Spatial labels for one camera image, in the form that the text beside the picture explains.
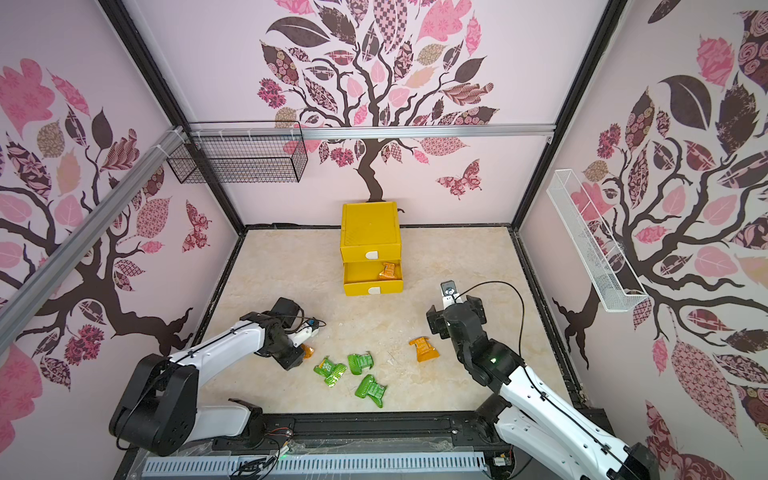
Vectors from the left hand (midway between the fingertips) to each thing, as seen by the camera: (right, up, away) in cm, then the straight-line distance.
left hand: (289, 362), depth 86 cm
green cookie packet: (+13, -2, -3) cm, 14 cm away
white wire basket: (+86, +28, -11) cm, 91 cm away
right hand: (+47, +18, -8) cm, 51 cm away
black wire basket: (-44, +78, +56) cm, 106 cm away
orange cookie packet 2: (+6, +4, -1) cm, 7 cm away
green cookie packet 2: (+21, +1, -2) cm, 21 cm away
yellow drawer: (+20, +24, +8) cm, 33 cm away
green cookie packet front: (+24, -5, -5) cm, 25 cm away
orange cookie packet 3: (+40, +4, +1) cm, 40 cm away
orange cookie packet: (+29, +26, +9) cm, 40 cm away
